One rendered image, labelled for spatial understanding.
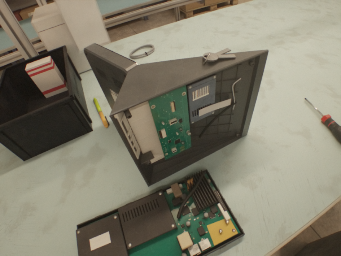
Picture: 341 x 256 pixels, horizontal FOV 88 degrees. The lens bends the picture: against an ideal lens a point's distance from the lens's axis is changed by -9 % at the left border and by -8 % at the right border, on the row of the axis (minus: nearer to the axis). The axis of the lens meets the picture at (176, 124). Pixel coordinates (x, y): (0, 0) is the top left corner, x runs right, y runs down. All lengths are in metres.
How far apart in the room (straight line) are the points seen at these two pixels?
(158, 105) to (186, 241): 0.21
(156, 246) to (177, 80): 0.26
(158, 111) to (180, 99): 0.04
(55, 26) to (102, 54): 0.38
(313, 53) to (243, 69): 0.50
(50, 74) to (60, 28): 0.15
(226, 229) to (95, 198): 0.26
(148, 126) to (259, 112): 0.31
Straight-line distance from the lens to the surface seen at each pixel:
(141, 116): 0.28
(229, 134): 0.44
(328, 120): 0.54
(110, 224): 0.37
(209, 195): 0.35
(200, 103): 0.32
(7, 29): 0.88
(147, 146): 0.33
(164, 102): 0.27
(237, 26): 0.94
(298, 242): 1.50
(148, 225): 0.35
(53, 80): 0.71
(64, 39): 0.74
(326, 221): 1.61
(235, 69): 0.33
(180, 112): 0.29
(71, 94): 0.47
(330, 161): 0.49
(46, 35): 0.73
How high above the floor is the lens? 1.36
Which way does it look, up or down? 49 degrees down
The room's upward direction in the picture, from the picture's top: 9 degrees counter-clockwise
